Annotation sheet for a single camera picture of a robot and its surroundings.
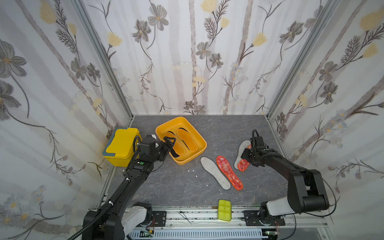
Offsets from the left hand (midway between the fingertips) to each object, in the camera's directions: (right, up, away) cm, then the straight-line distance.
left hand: (175, 142), depth 80 cm
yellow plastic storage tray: (-7, +10, +31) cm, 33 cm away
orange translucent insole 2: (+5, +1, +24) cm, 25 cm away
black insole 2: (+2, -1, +24) cm, 24 cm away
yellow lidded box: (-30, -3, +3) cm, 30 cm away
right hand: (+44, -9, +12) cm, 46 cm away
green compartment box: (+26, -35, -3) cm, 44 cm away
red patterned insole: (+34, -23, +7) cm, 42 cm away
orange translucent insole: (-1, -5, +18) cm, 19 cm away
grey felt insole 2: (+46, -4, +23) cm, 52 cm away
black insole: (-3, -10, +15) cm, 18 cm away
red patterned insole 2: (+42, -15, +13) cm, 46 cm away
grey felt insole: (+20, -16, +13) cm, 29 cm away
